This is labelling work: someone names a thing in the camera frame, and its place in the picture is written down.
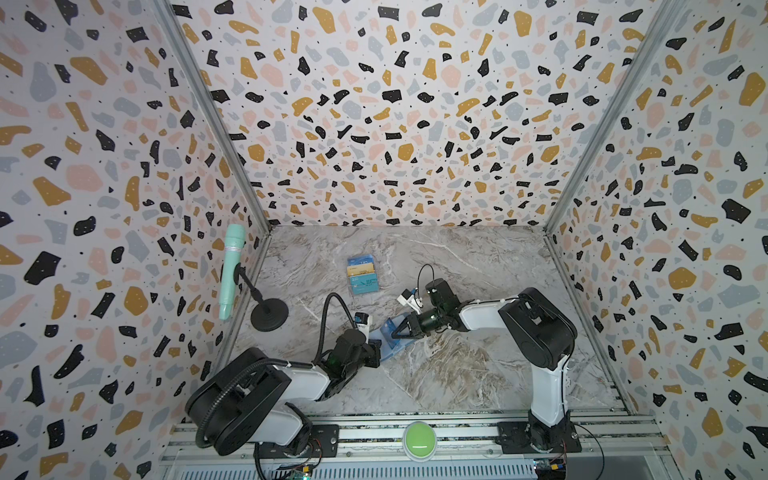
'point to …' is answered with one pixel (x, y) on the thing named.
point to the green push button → (419, 441)
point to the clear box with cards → (362, 276)
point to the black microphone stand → (269, 314)
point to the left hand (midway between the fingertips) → (388, 339)
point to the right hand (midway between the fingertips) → (394, 332)
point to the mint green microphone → (234, 242)
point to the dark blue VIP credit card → (387, 330)
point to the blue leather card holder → (385, 349)
